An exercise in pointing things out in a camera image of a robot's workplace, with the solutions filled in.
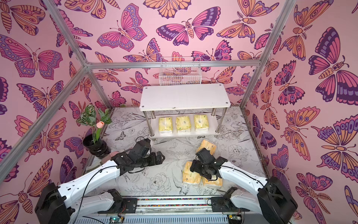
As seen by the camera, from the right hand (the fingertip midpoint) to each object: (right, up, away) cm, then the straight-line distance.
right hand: (192, 171), depth 83 cm
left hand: (-18, +9, -3) cm, 21 cm away
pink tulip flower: (-50, +28, -9) cm, 58 cm away
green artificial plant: (-56, +32, -8) cm, 65 cm away
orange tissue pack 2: (-2, -2, -3) cm, 4 cm away
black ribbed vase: (-56, +13, +2) cm, 58 cm away
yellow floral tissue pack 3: (+7, +29, +15) cm, 33 cm away
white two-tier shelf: (-5, +39, +35) cm, 52 cm away
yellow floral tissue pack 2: (-5, +28, +15) cm, 32 cm away
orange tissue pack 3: (+14, -5, -5) cm, 15 cm away
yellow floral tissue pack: (-18, +27, +14) cm, 35 cm away
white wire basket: (-9, +63, +21) cm, 67 cm away
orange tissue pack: (+13, +12, +10) cm, 21 cm away
